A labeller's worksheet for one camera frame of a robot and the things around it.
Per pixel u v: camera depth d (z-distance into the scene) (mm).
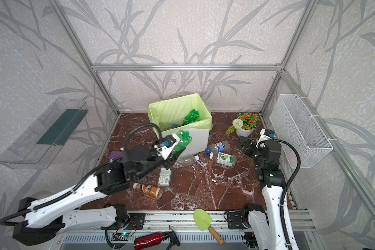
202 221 738
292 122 670
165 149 474
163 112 894
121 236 719
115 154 973
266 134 634
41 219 386
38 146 637
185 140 547
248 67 937
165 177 844
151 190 782
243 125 954
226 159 912
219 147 961
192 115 937
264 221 579
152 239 655
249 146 643
